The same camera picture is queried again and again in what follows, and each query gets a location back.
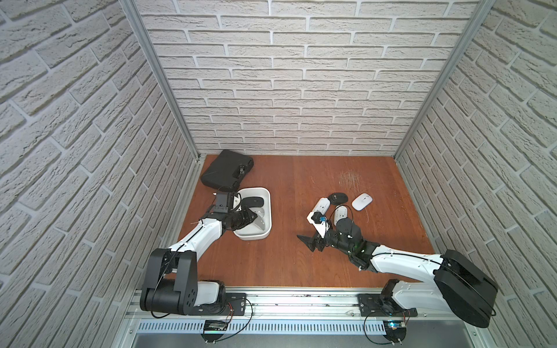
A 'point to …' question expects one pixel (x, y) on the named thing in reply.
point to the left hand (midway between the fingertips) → (257, 212)
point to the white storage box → (254, 230)
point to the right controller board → (394, 330)
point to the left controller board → (215, 325)
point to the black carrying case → (227, 170)
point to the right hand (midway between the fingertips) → (306, 226)
